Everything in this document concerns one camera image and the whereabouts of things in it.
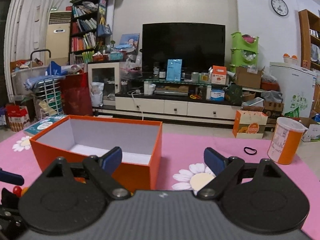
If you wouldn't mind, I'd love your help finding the light blue box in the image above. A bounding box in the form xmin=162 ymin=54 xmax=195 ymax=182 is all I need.
xmin=166 ymin=59 xmax=182 ymax=81

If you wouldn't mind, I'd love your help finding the orange cardboard box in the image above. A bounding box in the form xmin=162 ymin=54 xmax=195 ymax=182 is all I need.
xmin=30 ymin=115 xmax=162 ymax=192

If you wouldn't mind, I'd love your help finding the round wall clock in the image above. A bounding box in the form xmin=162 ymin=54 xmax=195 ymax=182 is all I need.
xmin=271 ymin=0 xmax=289 ymax=17

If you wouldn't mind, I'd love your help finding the teal paperback book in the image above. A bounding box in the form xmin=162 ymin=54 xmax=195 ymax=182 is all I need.
xmin=23 ymin=114 xmax=67 ymax=137

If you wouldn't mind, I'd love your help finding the black flat television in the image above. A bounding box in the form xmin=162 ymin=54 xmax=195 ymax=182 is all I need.
xmin=142 ymin=22 xmax=226 ymax=75

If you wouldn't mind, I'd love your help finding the white tv cabinet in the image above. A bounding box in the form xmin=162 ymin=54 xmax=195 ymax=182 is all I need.
xmin=92 ymin=77 xmax=268 ymax=127

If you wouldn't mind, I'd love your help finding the wire basket cart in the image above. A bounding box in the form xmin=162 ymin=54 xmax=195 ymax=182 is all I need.
xmin=24 ymin=49 xmax=64 ymax=120

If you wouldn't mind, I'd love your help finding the red gift bag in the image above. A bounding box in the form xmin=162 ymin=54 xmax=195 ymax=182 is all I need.
xmin=60 ymin=73 xmax=93 ymax=116

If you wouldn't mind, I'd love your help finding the white glass door cabinet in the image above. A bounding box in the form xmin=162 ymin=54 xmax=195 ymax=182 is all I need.
xmin=88 ymin=62 xmax=120 ymax=107

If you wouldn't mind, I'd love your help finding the red white carton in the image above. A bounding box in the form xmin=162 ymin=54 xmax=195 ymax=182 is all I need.
xmin=6 ymin=105 xmax=30 ymax=132

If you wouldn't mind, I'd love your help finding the orange fruit gift box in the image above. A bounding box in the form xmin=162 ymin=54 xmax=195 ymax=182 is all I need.
xmin=233 ymin=110 xmax=268 ymax=139

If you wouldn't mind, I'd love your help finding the orange white canister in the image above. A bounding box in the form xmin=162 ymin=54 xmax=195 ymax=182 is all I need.
xmin=267 ymin=117 xmax=306 ymax=165

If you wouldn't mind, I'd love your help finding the beige standing air conditioner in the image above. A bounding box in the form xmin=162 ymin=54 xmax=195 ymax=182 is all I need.
xmin=45 ymin=11 xmax=71 ymax=66

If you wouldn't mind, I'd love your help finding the white small fridge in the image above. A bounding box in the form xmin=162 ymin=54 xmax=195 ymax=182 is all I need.
xmin=270 ymin=62 xmax=317 ymax=118

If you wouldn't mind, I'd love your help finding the wooden shelf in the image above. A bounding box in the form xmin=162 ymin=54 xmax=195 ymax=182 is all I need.
xmin=298 ymin=9 xmax=319 ymax=70

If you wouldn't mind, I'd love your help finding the brown cardboard box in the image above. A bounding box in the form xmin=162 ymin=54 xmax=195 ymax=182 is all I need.
xmin=235 ymin=67 xmax=263 ymax=89

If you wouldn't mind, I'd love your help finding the dark bookshelf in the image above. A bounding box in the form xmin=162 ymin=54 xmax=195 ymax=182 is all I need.
xmin=68 ymin=0 xmax=115 ymax=64

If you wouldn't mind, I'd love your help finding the green stacked storage rack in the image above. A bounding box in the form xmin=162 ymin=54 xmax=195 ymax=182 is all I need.
xmin=230 ymin=32 xmax=259 ymax=73

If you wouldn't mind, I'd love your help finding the white curtain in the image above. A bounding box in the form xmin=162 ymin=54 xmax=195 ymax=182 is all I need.
xmin=3 ymin=0 xmax=63 ymax=102

